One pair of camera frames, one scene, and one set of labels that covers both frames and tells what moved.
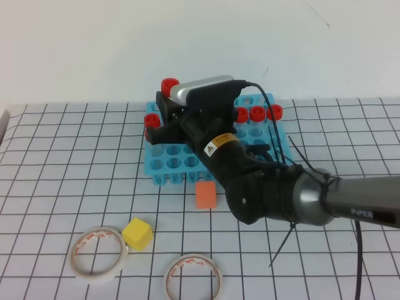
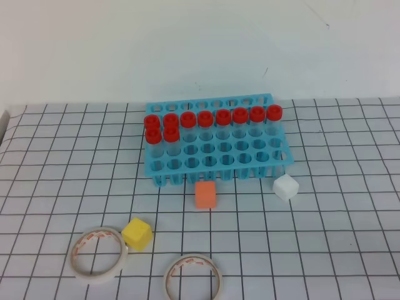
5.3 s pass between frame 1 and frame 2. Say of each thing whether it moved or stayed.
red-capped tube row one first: stayed
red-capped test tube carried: moved
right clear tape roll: stayed
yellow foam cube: stayed
